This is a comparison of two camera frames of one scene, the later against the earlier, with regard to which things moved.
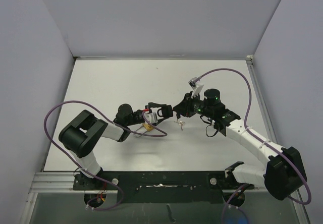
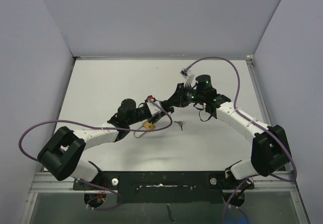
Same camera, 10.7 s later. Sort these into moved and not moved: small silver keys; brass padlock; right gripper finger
Moved: right gripper finger
Not moved: brass padlock; small silver keys
